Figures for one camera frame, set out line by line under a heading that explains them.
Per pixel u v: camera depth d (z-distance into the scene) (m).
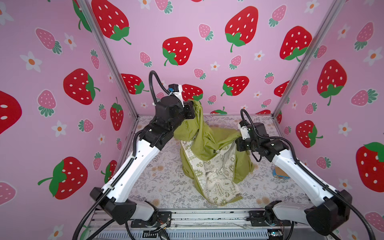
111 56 0.86
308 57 0.86
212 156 0.82
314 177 0.43
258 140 0.57
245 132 0.70
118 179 0.40
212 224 0.73
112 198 0.38
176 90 0.54
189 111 0.56
